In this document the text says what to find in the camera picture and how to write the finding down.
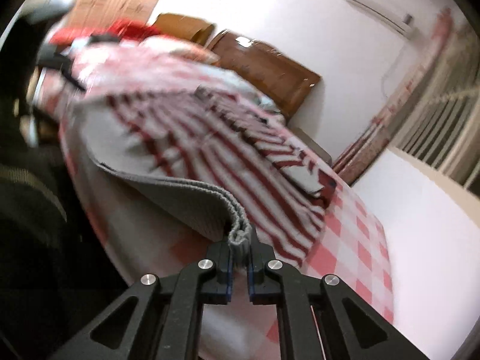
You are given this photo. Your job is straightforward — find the striped knit sweater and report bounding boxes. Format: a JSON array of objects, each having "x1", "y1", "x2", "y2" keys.
[{"x1": 65, "y1": 89, "x2": 337, "y2": 266}]

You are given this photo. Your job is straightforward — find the white air conditioner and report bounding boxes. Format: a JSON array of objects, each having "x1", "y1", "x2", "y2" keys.
[{"x1": 345, "y1": 0, "x2": 415, "y2": 39}]

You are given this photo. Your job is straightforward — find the red blanket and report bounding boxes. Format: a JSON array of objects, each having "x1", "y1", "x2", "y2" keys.
[{"x1": 49, "y1": 19, "x2": 162, "y2": 46}]

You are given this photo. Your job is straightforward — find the pink checkered bed sheet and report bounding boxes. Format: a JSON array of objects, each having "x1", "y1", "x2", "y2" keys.
[{"x1": 37, "y1": 37, "x2": 395, "y2": 360}]

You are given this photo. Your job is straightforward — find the light wooden headboard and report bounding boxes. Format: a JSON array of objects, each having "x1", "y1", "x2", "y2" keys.
[{"x1": 153, "y1": 13, "x2": 216, "y2": 46}]

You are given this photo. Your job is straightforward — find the window with white bars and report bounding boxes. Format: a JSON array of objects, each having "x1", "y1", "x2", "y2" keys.
[{"x1": 392, "y1": 23, "x2": 479, "y2": 196}]

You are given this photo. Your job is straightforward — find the orange floral pillow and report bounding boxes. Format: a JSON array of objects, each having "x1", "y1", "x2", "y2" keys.
[{"x1": 139, "y1": 35, "x2": 221, "y2": 65}]

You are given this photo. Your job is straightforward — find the pink floral curtain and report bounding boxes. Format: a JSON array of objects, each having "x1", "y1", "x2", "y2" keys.
[{"x1": 333, "y1": 7, "x2": 454, "y2": 185}]

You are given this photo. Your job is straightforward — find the dark wooden nightstand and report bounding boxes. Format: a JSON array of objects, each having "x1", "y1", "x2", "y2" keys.
[{"x1": 291, "y1": 127, "x2": 333, "y2": 166}]

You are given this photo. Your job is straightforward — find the dark wooden headboard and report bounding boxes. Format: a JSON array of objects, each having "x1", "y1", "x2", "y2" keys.
[{"x1": 208, "y1": 30, "x2": 321, "y2": 120}]

